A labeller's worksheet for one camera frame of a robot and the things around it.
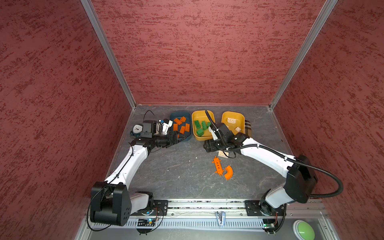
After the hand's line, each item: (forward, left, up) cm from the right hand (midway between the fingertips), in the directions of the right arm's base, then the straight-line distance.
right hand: (210, 148), depth 84 cm
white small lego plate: (+21, -23, -12) cm, 33 cm away
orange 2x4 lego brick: (+29, +22, -10) cm, 37 cm away
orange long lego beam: (-9, -5, -10) cm, 14 cm away
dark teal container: (+32, +21, -6) cm, 39 cm away
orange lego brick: (+30, +18, -9) cm, 36 cm away
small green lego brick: (+16, +5, -7) cm, 19 cm away
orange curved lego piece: (-11, -11, -11) cm, 19 cm away
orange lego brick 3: (+20, +18, -10) cm, 29 cm away
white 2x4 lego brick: (+28, -18, -10) cm, 35 cm away
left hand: (+1, +16, +7) cm, 18 cm away
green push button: (-38, -40, -10) cm, 56 cm away
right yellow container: (+28, -25, -10) cm, 39 cm away
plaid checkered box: (+20, -29, -9) cm, 36 cm away
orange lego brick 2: (+23, +23, -10) cm, 34 cm away
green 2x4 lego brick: (+25, +7, -9) cm, 27 cm away
